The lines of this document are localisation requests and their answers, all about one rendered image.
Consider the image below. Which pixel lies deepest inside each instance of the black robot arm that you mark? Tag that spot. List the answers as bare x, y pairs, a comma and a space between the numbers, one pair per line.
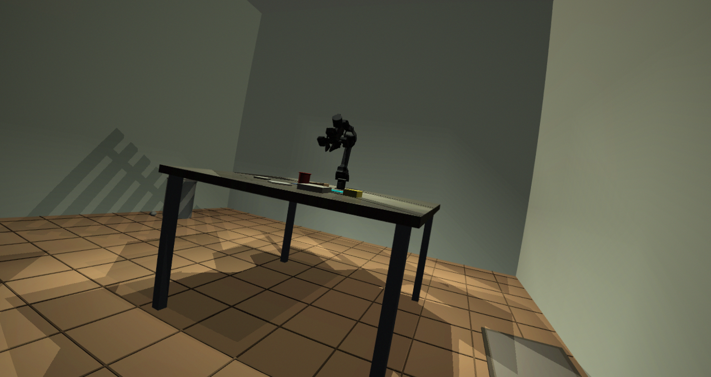
341, 125

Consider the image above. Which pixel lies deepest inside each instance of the yellow rectangular block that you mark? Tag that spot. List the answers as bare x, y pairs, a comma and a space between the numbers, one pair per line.
352, 193

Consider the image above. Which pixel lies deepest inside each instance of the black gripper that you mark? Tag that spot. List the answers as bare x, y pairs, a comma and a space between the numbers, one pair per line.
334, 140

